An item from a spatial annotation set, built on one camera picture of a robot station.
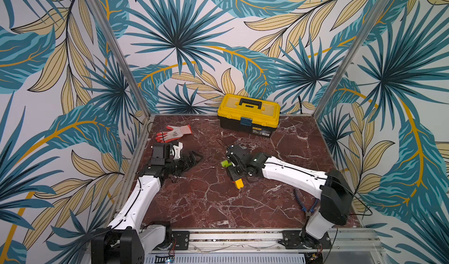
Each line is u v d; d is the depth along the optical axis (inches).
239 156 24.6
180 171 28.2
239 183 32.2
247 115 38.5
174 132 43.2
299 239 28.9
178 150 29.5
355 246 29.0
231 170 28.8
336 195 17.1
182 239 28.9
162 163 24.6
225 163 31.9
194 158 28.0
